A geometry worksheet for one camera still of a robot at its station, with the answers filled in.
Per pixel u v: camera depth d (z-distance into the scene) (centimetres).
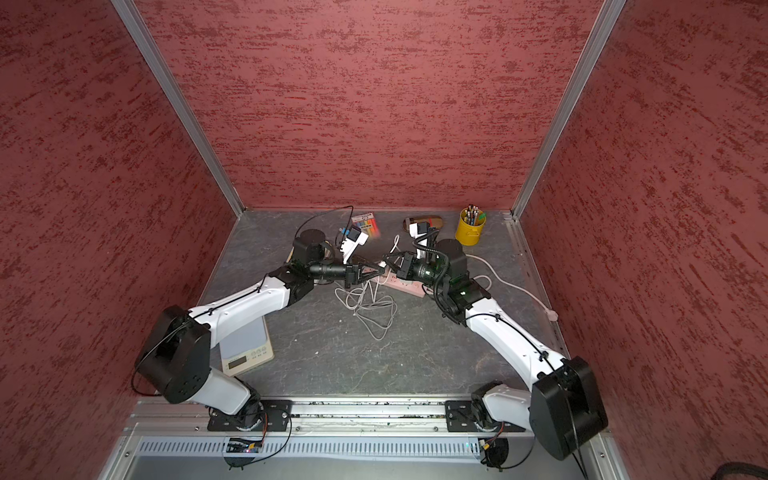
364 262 72
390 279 68
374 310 92
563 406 42
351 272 68
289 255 103
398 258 71
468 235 105
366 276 74
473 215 97
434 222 116
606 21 73
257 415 69
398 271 67
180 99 87
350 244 70
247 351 82
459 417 74
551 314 95
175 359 44
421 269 67
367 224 117
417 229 70
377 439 71
